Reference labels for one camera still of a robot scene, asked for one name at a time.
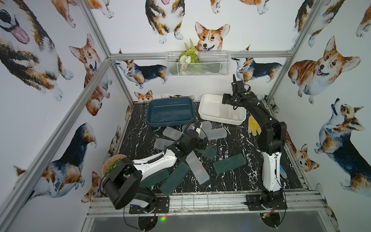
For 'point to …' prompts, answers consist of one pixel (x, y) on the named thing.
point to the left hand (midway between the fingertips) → (203, 133)
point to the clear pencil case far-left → (172, 133)
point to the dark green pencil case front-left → (154, 178)
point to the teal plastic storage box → (170, 111)
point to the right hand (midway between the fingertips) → (225, 98)
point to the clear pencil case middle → (216, 133)
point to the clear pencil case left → (160, 143)
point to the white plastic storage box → (211, 108)
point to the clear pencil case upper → (204, 125)
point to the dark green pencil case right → (229, 163)
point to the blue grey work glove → (282, 173)
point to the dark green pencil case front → (175, 179)
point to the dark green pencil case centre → (208, 152)
